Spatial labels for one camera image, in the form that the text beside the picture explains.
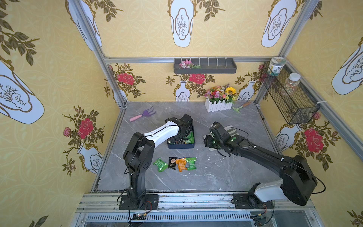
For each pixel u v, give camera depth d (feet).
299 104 2.66
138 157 1.62
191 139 3.13
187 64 2.88
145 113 3.81
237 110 3.79
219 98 3.48
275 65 2.79
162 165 2.81
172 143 2.81
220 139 2.08
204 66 2.97
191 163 2.81
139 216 2.39
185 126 2.46
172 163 2.84
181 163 2.86
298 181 1.35
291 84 2.35
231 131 3.33
